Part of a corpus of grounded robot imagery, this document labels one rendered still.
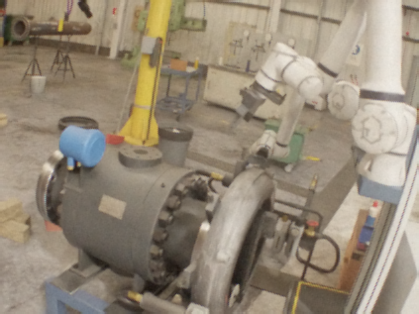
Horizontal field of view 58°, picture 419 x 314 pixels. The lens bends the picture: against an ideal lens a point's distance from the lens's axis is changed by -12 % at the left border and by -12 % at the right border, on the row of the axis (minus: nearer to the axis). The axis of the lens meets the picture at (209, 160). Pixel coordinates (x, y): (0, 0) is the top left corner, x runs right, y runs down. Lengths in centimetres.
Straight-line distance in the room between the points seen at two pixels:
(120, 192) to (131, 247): 24
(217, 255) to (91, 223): 65
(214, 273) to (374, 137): 78
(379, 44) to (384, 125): 25
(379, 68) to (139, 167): 117
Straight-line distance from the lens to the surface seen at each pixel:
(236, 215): 162
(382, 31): 129
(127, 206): 184
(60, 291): 213
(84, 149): 182
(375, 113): 125
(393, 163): 146
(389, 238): 171
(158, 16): 527
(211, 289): 165
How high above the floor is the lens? 154
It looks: 17 degrees down
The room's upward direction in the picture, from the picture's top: 10 degrees clockwise
